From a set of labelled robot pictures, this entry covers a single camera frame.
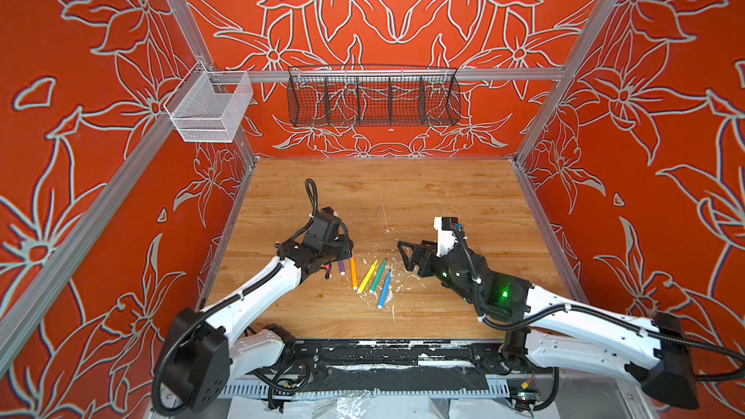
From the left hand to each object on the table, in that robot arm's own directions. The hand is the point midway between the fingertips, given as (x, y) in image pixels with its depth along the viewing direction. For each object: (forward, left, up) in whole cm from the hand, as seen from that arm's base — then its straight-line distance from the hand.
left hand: (351, 242), depth 84 cm
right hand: (-5, -15, +12) cm, 20 cm away
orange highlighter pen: (-5, -1, -10) cm, 11 cm away
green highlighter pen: (-6, -8, -10) cm, 14 cm away
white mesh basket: (+36, +51, +21) cm, 66 cm away
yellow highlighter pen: (-6, -5, -10) cm, 13 cm away
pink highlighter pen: (-13, +3, +7) cm, 15 cm away
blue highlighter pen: (-10, -11, -10) cm, 17 cm away
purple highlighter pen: (-3, +3, -10) cm, 11 cm away
